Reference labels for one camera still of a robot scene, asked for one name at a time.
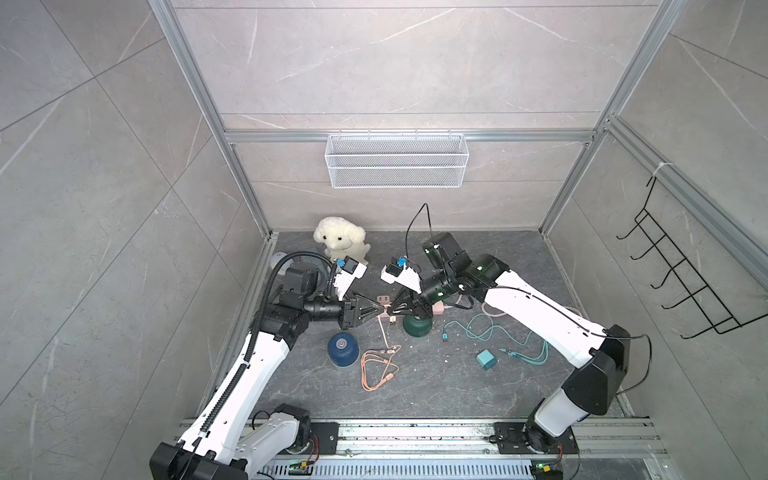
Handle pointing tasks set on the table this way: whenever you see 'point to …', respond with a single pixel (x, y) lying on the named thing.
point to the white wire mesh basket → (397, 160)
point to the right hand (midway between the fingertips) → (393, 309)
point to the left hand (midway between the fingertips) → (380, 306)
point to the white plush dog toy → (341, 238)
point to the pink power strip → (385, 307)
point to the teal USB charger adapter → (486, 359)
